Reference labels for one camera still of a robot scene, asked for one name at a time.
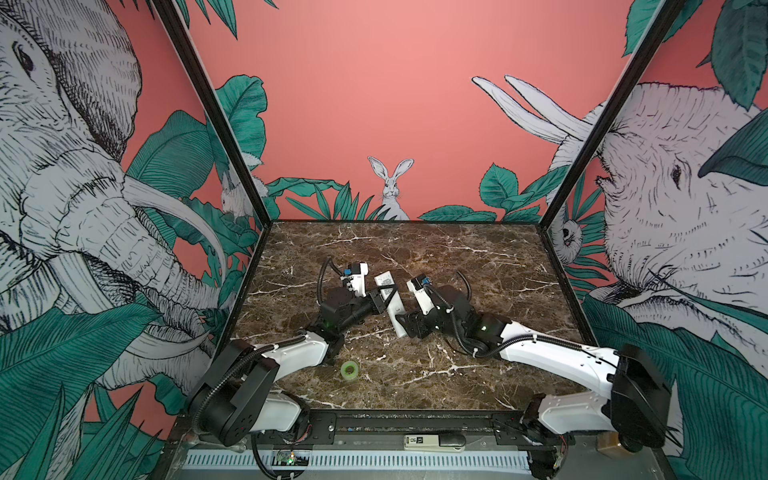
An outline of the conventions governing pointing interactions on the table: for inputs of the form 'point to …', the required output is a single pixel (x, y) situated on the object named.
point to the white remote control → (391, 296)
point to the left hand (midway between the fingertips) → (398, 285)
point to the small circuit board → (288, 458)
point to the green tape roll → (349, 370)
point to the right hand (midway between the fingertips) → (401, 309)
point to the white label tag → (421, 441)
